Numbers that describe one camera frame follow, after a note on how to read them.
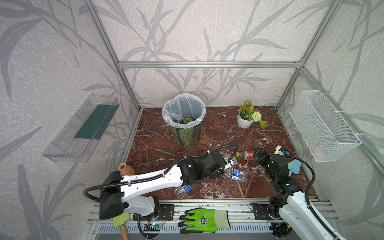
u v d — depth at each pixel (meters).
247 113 0.99
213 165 0.51
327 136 0.63
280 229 0.72
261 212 0.73
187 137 0.88
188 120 0.96
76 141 0.63
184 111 0.97
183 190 0.77
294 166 0.87
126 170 0.79
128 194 0.40
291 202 0.54
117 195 0.39
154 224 0.71
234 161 0.59
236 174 0.82
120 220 0.71
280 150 0.72
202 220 0.71
